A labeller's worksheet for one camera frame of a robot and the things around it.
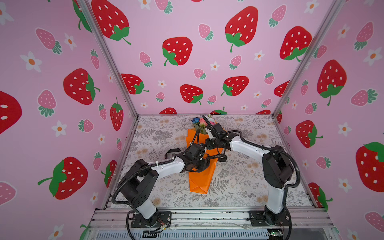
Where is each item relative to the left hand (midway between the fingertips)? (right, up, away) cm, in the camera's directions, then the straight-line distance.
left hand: (206, 163), depth 89 cm
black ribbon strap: (+12, +3, +6) cm, 14 cm away
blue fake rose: (-7, +28, +22) cm, 36 cm away
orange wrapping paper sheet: (-3, -10, -5) cm, 12 cm away
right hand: (0, +11, +4) cm, 12 cm away
